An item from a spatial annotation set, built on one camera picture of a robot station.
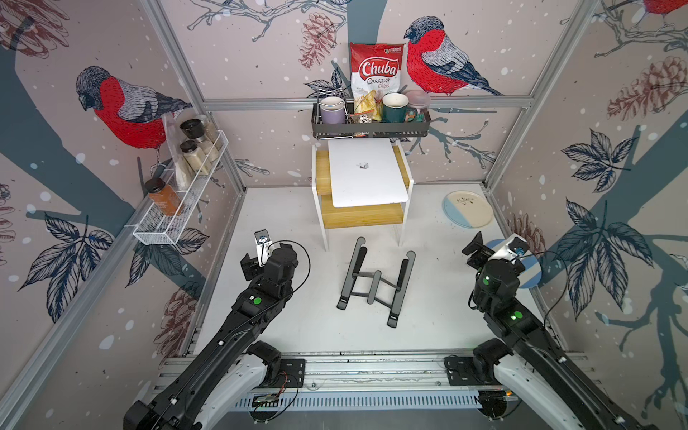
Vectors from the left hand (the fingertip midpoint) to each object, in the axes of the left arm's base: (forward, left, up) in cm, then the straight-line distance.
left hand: (271, 244), depth 77 cm
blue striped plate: (+1, -88, -22) cm, 91 cm away
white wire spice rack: (+7, +34, +1) cm, 35 cm away
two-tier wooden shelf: (+14, -26, -6) cm, 31 cm away
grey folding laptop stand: (-5, -30, -17) cm, 35 cm away
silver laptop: (+17, -27, +13) cm, 35 cm away
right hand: (0, -63, +3) cm, 63 cm away
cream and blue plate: (+32, -74, -23) cm, 84 cm away
